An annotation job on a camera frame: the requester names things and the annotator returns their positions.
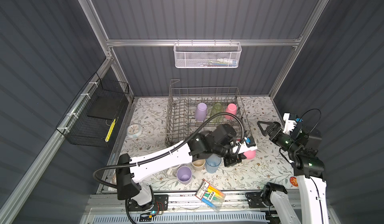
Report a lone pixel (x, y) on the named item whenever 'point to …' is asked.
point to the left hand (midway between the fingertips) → (245, 154)
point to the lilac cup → (201, 112)
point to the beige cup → (198, 164)
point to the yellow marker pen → (107, 137)
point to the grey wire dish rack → (188, 108)
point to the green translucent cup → (217, 108)
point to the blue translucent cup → (212, 162)
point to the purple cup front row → (184, 174)
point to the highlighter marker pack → (210, 195)
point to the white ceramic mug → (172, 171)
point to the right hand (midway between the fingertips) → (264, 127)
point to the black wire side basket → (89, 120)
